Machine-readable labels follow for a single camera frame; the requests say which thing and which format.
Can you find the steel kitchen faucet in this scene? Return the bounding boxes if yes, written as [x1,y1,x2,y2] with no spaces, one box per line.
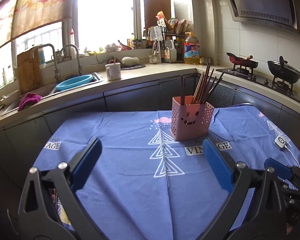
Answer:
[30,43,62,83]

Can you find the grey range hood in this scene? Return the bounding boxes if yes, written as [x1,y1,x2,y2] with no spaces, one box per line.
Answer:
[227,0,300,34]

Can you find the white button device with cable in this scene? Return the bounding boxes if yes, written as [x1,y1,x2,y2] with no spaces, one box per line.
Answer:
[274,135,300,168]

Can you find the magenta dish cloth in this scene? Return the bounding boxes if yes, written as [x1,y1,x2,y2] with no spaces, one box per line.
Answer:
[18,93,42,111]

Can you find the brown cardboard panel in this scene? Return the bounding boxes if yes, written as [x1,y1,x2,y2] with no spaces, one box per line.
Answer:
[143,0,171,29]

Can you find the wooden chopsticks bundle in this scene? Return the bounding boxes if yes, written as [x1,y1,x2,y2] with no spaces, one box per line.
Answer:
[191,63,224,105]

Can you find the wooden cutting board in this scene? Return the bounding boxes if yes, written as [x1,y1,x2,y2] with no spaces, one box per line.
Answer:
[17,49,43,95]

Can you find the black gas stove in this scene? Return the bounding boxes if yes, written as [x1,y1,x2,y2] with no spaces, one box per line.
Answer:
[217,66,300,103]

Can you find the yellow cooking oil bottle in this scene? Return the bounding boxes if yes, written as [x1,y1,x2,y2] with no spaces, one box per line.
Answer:
[184,32,200,64]

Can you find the white cloth on mat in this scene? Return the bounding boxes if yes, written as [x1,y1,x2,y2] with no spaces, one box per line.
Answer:
[121,56,140,67]

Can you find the patterned window curtain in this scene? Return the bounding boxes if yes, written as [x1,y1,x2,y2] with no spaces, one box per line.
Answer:
[0,0,73,48]

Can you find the white soy sauce jug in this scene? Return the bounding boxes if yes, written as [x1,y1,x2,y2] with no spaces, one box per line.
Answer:
[163,39,177,63]

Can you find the white mug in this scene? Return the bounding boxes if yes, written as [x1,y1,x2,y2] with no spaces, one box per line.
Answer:
[105,63,121,81]

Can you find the pink perforated utensil holder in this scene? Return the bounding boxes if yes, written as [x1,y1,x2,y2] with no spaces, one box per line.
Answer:
[170,95,214,141]

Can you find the black wok with lid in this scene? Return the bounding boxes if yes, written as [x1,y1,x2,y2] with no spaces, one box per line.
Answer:
[267,56,300,84]

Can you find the dark brown chopstick pair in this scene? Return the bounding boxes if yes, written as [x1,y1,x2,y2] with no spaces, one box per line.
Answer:
[180,75,185,106]

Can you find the red frying pan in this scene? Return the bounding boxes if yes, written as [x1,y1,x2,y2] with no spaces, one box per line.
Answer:
[227,53,258,69]

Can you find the blue plastic basin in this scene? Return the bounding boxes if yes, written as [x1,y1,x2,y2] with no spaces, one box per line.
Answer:
[56,74,93,91]

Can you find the snack bags on rack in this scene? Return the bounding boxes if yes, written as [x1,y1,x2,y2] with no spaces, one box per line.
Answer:
[155,11,193,35]

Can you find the blue patterned tablecloth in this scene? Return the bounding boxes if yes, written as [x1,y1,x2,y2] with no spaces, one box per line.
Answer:
[33,104,300,239]

